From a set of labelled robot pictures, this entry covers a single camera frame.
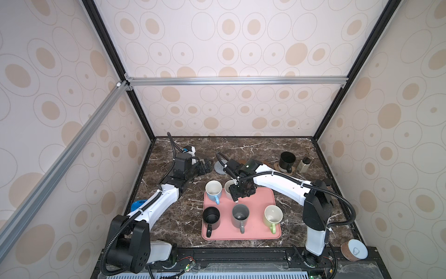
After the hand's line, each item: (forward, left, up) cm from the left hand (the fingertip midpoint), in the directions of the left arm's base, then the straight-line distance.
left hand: (210, 159), depth 84 cm
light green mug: (-21, -30, -15) cm, 40 cm away
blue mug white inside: (-8, -1, -15) cm, 17 cm away
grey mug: (-21, -15, -16) cm, 30 cm away
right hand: (-14, -13, -10) cm, 22 cm away
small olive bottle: (+6, -51, -13) cm, 53 cm away
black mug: (+7, -41, -10) cm, 43 cm away
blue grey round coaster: (-12, -5, +10) cm, 16 cm away
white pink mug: (-15, -8, -2) cm, 17 cm away
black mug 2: (-23, -1, -16) cm, 28 cm away
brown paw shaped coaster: (+10, -38, -20) cm, 44 cm away
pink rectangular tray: (-26, -22, -20) cm, 40 cm away
